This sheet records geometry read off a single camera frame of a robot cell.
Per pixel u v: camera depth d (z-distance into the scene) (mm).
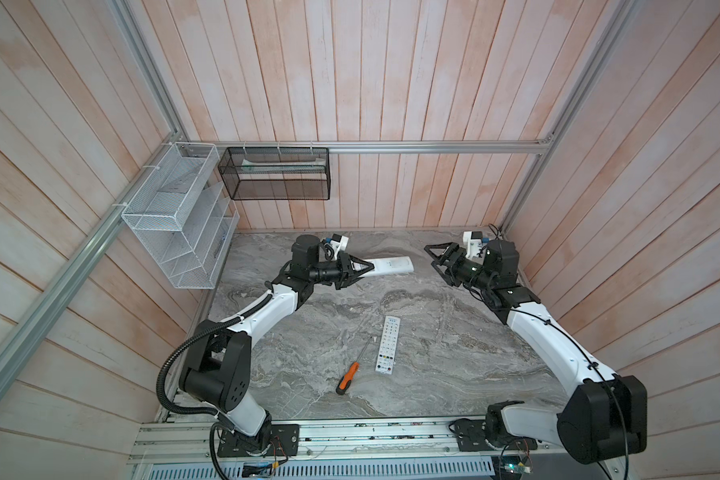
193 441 749
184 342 418
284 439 736
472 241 745
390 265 798
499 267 602
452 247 711
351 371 836
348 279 740
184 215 686
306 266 669
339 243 780
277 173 1040
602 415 399
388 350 874
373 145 958
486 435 727
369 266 775
